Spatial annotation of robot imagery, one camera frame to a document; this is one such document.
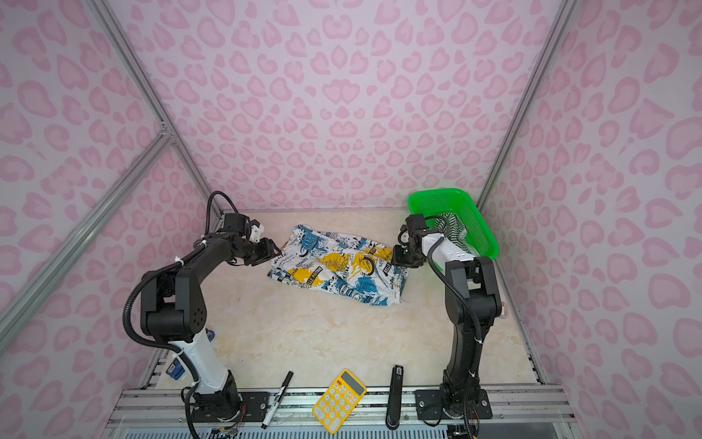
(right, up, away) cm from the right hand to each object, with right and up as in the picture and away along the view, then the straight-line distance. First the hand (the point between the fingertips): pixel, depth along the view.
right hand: (398, 258), depth 97 cm
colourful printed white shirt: (-20, -2, 0) cm, 20 cm away
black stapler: (-4, -33, -26) cm, 42 cm away
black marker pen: (-37, -37, -24) cm, 58 cm away
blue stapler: (-66, -29, -20) cm, 75 cm away
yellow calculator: (-20, -36, -25) cm, 48 cm away
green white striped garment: (+22, +10, +3) cm, 24 cm away
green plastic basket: (+27, +21, +16) cm, 38 cm away
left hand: (-43, +3, -1) cm, 43 cm away
